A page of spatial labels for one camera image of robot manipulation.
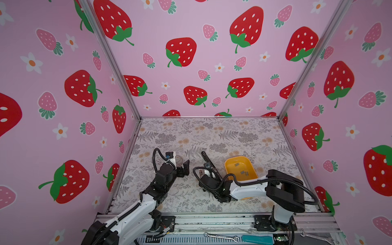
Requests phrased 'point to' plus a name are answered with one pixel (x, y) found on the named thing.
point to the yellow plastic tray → (241, 167)
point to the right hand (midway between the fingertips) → (202, 177)
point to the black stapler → (212, 164)
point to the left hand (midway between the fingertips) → (182, 160)
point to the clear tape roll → (178, 161)
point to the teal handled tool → (260, 239)
